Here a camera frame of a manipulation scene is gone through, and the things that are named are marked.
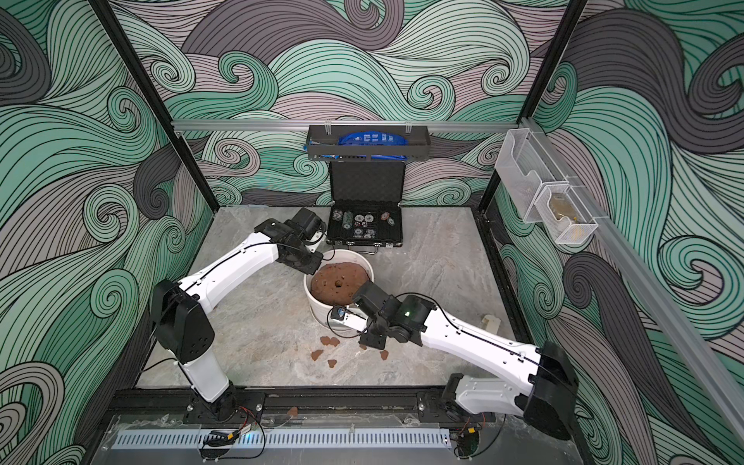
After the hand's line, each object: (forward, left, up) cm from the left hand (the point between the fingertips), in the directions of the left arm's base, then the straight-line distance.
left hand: (316, 262), depth 84 cm
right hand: (-17, -16, -3) cm, 23 cm away
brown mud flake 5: (-22, -20, -16) cm, 34 cm away
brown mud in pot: (-4, -6, -5) cm, 9 cm away
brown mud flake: (-17, -4, -16) cm, 24 cm away
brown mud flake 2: (-20, -15, -15) cm, 29 cm away
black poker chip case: (+37, -14, -11) cm, 41 cm away
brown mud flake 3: (-24, -5, -16) cm, 29 cm away
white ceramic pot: (-15, -3, 0) cm, 15 cm away
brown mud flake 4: (-21, 0, -16) cm, 27 cm away
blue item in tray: (+35, -17, +20) cm, 44 cm away
